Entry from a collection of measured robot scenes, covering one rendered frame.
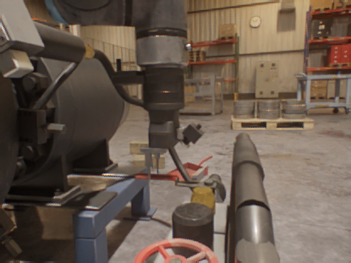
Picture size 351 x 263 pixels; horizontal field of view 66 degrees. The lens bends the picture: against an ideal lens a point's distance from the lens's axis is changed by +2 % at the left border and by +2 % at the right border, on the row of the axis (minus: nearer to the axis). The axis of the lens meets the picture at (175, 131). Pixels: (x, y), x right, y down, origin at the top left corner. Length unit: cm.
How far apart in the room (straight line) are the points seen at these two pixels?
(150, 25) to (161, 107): 13
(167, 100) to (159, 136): 6
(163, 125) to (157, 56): 11
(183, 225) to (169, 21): 31
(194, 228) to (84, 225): 70
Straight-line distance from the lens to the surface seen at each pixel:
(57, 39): 72
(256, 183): 23
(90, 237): 98
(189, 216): 30
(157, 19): 45
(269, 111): 449
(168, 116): 45
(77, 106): 102
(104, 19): 47
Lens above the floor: 64
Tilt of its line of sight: 9 degrees down
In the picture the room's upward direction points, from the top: 2 degrees counter-clockwise
